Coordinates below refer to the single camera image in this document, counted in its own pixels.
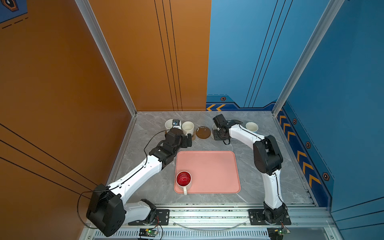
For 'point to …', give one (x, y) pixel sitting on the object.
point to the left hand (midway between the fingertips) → (183, 133)
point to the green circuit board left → (148, 232)
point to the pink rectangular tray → (212, 171)
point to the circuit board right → (283, 231)
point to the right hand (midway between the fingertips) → (217, 136)
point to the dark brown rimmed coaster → (203, 132)
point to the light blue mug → (252, 126)
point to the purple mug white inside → (214, 128)
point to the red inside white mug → (184, 179)
